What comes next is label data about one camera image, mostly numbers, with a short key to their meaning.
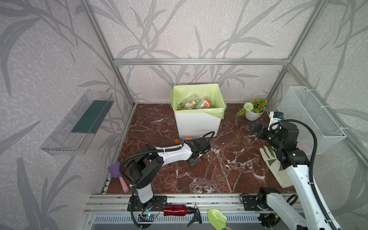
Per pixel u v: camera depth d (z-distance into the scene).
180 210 0.69
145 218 0.72
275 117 0.62
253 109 0.99
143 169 0.45
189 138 0.93
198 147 0.70
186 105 0.93
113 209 0.75
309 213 0.39
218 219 0.69
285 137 0.52
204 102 0.91
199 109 0.90
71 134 0.63
